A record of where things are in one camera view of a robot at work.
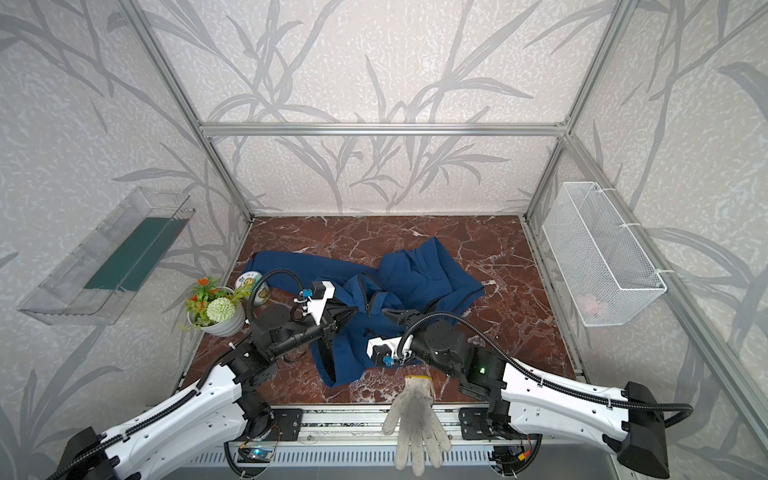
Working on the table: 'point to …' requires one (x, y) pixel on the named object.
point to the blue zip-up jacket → (420, 280)
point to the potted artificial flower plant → (215, 309)
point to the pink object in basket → (589, 304)
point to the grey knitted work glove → (420, 430)
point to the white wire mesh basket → (603, 267)
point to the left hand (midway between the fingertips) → (359, 304)
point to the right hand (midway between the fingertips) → (386, 307)
